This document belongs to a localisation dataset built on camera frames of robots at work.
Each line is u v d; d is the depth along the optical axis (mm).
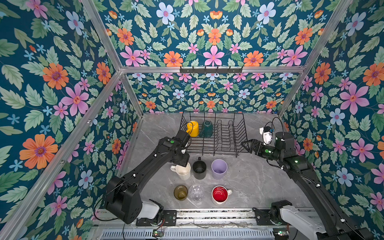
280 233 704
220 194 802
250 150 650
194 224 729
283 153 548
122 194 430
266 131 665
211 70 923
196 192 820
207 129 987
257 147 639
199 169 869
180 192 818
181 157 717
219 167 854
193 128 985
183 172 877
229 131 1025
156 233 705
